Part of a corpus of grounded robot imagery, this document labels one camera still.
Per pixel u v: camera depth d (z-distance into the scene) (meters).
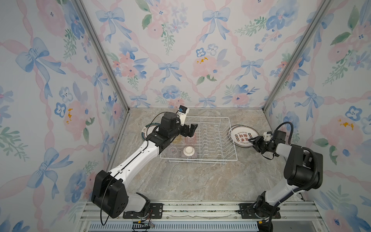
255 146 0.89
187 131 0.70
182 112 0.66
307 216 0.74
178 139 0.69
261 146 0.85
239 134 1.03
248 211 0.73
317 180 0.46
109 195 0.40
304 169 0.49
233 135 1.03
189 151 0.88
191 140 0.93
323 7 0.69
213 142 1.01
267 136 0.90
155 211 0.74
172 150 0.85
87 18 0.73
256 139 0.89
